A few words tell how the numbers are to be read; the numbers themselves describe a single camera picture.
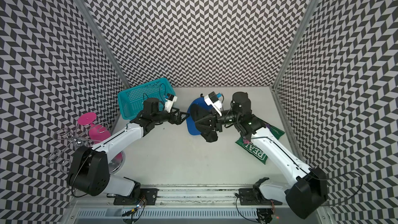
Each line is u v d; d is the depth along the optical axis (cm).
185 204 72
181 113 74
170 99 75
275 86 116
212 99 55
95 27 87
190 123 81
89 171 42
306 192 37
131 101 110
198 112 65
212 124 58
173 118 74
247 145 87
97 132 65
